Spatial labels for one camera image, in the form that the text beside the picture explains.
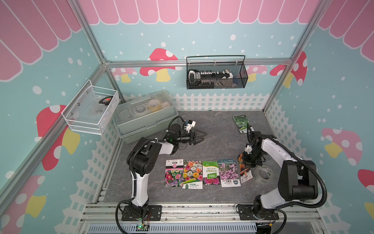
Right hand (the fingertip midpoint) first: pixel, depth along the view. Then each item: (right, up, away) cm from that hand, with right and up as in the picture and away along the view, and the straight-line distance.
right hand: (245, 166), depth 86 cm
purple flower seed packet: (-9, -5, +2) cm, 11 cm away
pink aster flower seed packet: (-43, -7, +1) cm, 43 cm away
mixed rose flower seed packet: (-31, -6, +2) cm, 32 cm away
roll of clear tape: (+11, -5, +1) cm, 12 cm away
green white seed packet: (-20, -5, +2) cm, 21 cm away
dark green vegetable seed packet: (+8, +27, +29) cm, 40 cm away
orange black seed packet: (-1, -3, -3) cm, 4 cm away
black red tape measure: (-78, +37, -8) cm, 87 cm away
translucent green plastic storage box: (-60, +29, +5) cm, 67 cm away
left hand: (-24, +16, +1) cm, 29 cm away
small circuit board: (-58, -27, -14) cm, 65 cm away
